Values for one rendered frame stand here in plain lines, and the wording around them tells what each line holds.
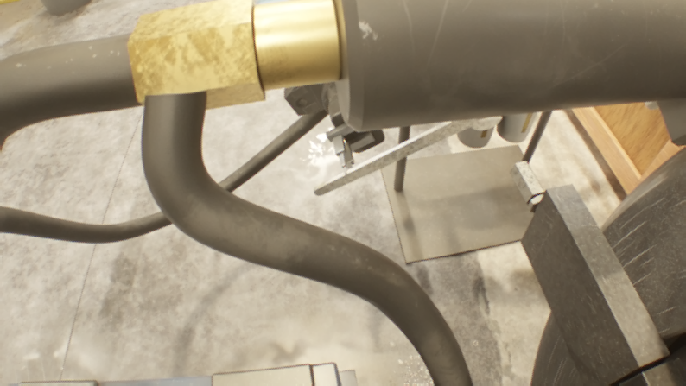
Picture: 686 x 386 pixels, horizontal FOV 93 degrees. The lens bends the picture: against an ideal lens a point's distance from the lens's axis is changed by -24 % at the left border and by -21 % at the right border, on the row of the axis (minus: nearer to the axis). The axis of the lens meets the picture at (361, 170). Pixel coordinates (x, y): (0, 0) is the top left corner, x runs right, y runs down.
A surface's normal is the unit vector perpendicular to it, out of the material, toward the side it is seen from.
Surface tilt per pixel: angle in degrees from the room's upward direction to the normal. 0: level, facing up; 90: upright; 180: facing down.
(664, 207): 90
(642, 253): 90
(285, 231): 36
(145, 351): 0
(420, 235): 0
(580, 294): 90
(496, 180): 0
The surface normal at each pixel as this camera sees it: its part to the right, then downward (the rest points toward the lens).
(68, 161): 0.00, -0.62
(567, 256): -0.98, 0.14
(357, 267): 0.48, 0.08
